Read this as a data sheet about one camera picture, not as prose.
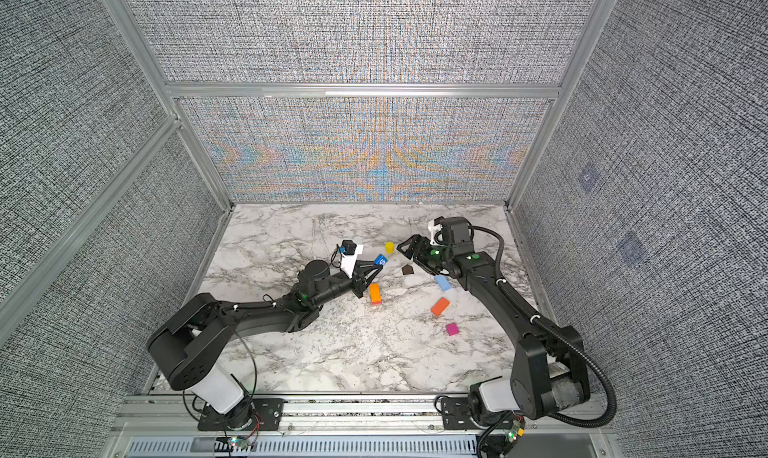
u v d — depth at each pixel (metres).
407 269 1.01
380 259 0.80
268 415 0.75
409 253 0.75
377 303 0.92
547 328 0.43
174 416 0.75
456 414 0.73
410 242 0.76
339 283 0.72
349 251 0.70
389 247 1.05
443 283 0.98
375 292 0.94
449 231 0.66
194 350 0.44
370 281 0.79
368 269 0.77
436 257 0.72
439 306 0.92
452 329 0.88
